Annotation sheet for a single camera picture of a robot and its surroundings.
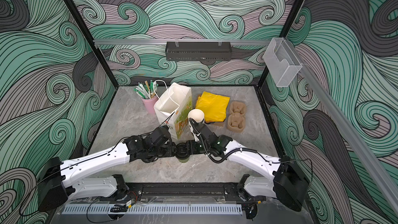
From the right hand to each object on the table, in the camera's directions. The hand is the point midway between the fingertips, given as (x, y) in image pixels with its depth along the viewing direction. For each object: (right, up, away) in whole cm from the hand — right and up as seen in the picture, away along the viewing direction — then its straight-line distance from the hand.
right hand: (186, 150), depth 77 cm
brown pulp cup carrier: (+30, +12, +18) cm, 37 cm away
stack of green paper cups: (+6, +17, +6) cm, 19 cm away
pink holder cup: (-24, +23, +19) cm, 38 cm away
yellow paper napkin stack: (+18, +20, +26) cm, 38 cm away
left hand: (-5, +1, -2) cm, 5 cm away
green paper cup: (-2, -6, 0) cm, 6 cm away
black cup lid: (-2, 0, -2) cm, 3 cm away
